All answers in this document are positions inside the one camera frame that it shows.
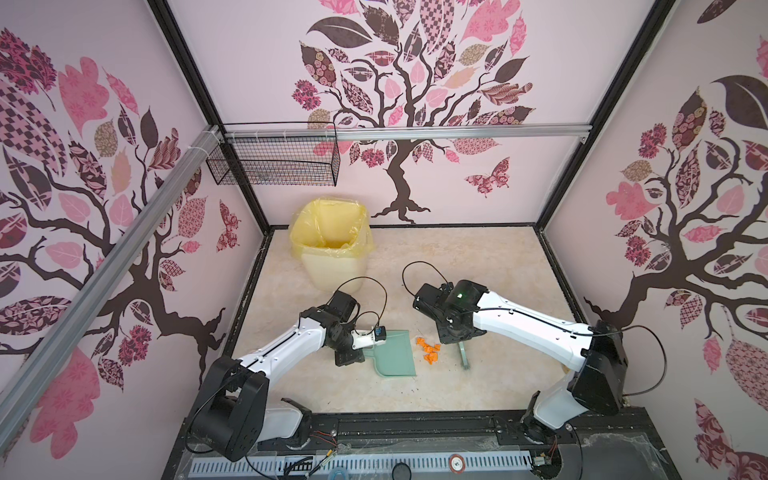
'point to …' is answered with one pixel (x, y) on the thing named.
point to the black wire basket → (277, 154)
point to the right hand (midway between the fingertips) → (452, 331)
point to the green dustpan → (393, 357)
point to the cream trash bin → (333, 274)
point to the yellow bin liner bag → (330, 227)
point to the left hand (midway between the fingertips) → (355, 354)
